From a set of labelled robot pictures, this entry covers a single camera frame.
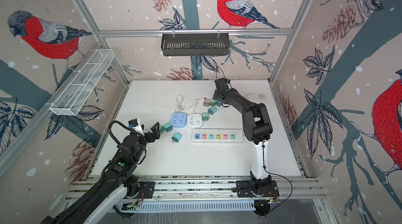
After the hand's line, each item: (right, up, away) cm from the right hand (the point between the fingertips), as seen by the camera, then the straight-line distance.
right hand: (220, 97), depth 103 cm
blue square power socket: (-27, -14, -7) cm, 31 cm away
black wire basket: (-14, +36, +1) cm, 39 cm away
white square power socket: (-16, -14, -7) cm, 23 cm away
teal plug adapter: (-27, -23, -13) cm, 38 cm away
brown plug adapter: (-9, -3, +3) cm, 10 cm away
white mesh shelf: (-73, 0, -31) cm, 80 cm away
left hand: (-39, -13, -23) cm, 47 cm away
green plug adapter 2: (-5, -3, +2) cm, 6 cm away
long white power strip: (-3, -22, -13) cm, 26 cm away
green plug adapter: (-33, -18, -10) cm, 38 cm away
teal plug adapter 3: (-1, -4, +2) cm, 5 cm away
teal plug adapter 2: (-5, -9, -1) cm, 10 cm away
